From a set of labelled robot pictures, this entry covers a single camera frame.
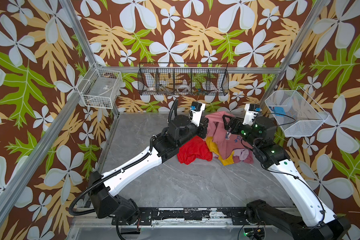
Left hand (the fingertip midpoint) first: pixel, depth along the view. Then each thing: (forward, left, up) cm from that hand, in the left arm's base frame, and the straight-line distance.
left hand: (209, 115), depth 63 cm
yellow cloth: (+1, -8, -30) cm, 31 cm away
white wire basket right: (+14, -53, -13) cm, 56 cm away
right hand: (+4, -11, -5) cm, 12 cm away
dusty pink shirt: (+2, -13, -24) cm, 27 cm away
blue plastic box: (+19, -47, -15) cm, 52 cm away
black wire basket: (+43, +10, -11) cm, 46 cm away
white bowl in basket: (+39, +10, -15) cm, 43 cm away
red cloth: (+4, +2, -34) cm, 34 cm away
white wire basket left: (+30, +60, -8) cm, 67 cm away
